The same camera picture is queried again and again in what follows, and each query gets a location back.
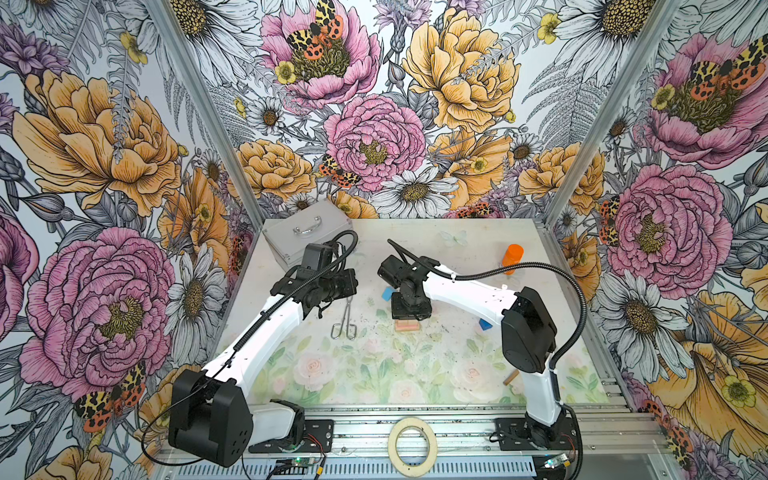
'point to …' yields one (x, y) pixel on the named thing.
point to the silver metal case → (320, 224)
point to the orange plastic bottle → (512, 256)
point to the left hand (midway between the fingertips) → (356, 291)
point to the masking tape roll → (402, 468)
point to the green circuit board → (305, 460)
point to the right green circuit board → (553, 462)
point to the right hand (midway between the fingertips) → (409, 322)
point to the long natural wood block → (407, 327)
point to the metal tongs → (348, 300)
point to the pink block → (408, 321)
